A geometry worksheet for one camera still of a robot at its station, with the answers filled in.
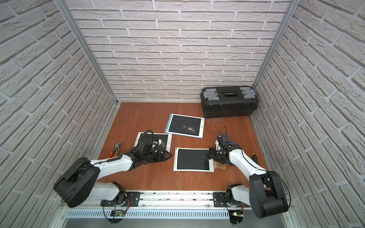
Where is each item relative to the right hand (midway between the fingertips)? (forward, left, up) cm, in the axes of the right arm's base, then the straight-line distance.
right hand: (212, 156), depth 88 cm
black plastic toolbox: (+35, -16, +14) cm, 41 cm away
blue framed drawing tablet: (+26, +16, 0) cm, 30 cm away
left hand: (+2, +27, +3) cm, 27 cm away
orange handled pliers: (+10, +62, 0) cm, 63 cm away
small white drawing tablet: (0, +13, -3) cm, 13 cm away
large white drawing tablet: (+15, +32, -2) cm, 35 cm away
